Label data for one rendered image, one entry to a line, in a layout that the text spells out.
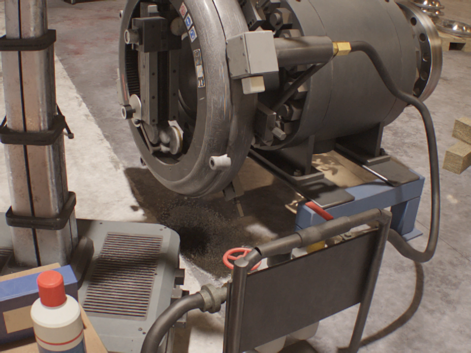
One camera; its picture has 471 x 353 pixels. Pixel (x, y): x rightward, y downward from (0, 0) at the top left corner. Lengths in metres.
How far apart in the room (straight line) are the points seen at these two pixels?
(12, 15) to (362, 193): 1.26
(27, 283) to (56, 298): 0.19
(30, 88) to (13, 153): 0.16
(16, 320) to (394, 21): 1.57
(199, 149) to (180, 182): 0.19
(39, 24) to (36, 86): 0.13
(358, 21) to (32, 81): 1.10
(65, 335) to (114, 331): 0.55
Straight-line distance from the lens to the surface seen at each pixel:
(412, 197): 2.09
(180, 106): 1.87
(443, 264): 2.08
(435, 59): 2.21
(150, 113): 1.75
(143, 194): 2.29
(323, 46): 1.46
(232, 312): 1.01
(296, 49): 1.41
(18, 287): 0.85
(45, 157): 1.22
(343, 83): 1.76
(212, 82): 1.41
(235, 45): 1.35
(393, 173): 2.04
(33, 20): 1.16
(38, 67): 1.17
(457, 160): 2.81
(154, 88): 1.74
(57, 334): 0.69
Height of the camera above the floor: 1.10
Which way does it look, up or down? 26 degrees down
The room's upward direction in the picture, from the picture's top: 3 degrees clockwise
